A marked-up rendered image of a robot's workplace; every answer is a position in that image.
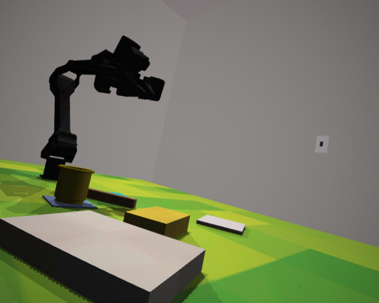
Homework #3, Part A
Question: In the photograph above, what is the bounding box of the brown flat bar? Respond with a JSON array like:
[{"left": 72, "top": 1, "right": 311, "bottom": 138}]
[{"left": 87, "top": 188, "right": 137, "bottom": 208}]

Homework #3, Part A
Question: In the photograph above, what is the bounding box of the yellow flat block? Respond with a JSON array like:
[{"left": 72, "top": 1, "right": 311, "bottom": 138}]
[{"left": 123, "top": 206, "right": 190, "bottom": 239}]

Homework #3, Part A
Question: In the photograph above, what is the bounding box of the large white flat block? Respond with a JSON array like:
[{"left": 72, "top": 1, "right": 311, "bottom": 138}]
[{"left": 0, "top": 210, "right": 206, "bottom": 303}]

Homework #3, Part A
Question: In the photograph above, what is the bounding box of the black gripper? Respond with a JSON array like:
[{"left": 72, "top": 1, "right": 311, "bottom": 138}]
[{"left": 94, "top": 64, "right": 165, "bottom": 101}]

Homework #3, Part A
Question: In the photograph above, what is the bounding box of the white flat rectangular slab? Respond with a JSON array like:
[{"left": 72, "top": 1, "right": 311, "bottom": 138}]
[{"left": 196, "top": 215, "right": 245, "bottom": 235}]

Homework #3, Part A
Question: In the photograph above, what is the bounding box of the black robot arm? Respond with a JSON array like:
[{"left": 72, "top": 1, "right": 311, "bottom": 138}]
[{"left": 40, "top": 35, "right": 150, "bottom": 181}]

